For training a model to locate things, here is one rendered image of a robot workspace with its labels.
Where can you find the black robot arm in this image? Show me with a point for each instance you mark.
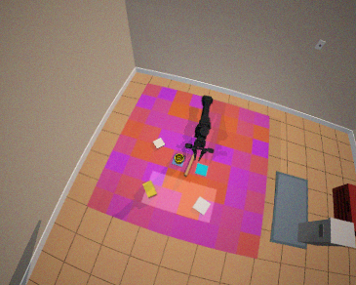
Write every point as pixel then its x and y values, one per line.
pixel 204 126

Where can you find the yellow block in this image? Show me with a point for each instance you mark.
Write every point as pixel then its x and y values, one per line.
pixel 149 189

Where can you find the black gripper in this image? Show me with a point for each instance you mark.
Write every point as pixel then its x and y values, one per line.
pixel 204 150

